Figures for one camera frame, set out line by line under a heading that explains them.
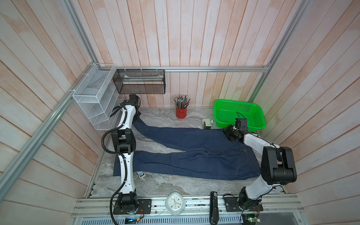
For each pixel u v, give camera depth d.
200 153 0.91
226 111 1.18
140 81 1.05
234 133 0.73
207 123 1.04
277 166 0.47
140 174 0.82
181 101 1.01
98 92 0.70
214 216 0.68
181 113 1.10
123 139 0.65
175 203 0.72
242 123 0.76
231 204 0.73
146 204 0.74
